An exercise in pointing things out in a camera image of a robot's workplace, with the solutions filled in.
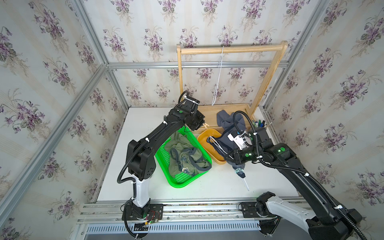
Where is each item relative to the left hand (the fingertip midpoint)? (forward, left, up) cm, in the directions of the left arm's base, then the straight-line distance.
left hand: (207, 121), depth 84 cm
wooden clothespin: (-2, +1, -1) cm, 2 cm away
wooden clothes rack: (+28, -7, -21) cm, 36 cm away
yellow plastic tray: (-11, -2, -11) cm, 16 cm away
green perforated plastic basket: (-27, +15, -22) cm, 38 cm away
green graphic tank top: (-18, +13, -12) cm, 25 cm away
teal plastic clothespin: (-30, -11, +3) cm, 32 cm away
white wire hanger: (+39, -11, +1) cm, 40 cm away
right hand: (-23, -8, 0) cm, 25 cm away
